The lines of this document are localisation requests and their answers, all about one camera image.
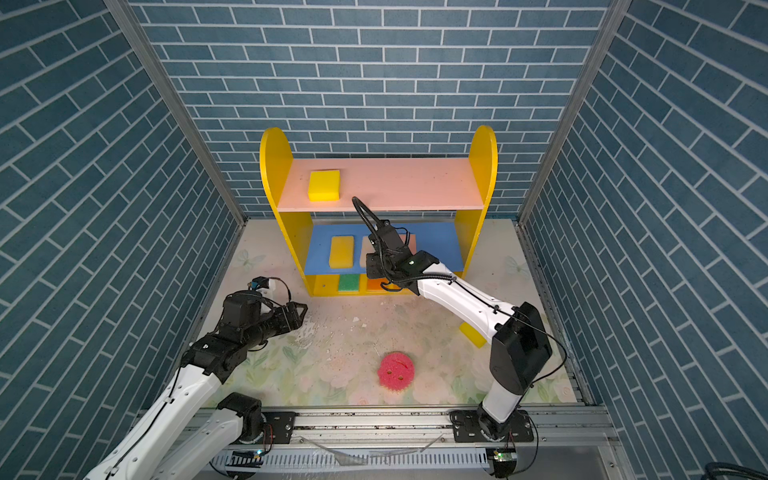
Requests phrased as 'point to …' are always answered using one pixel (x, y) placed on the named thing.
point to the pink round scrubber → (396, 371)
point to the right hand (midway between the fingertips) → (370, 256)
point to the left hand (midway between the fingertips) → (300, 309)
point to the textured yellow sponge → (342, 252)
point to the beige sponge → (367, 247)
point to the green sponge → (348, 283)
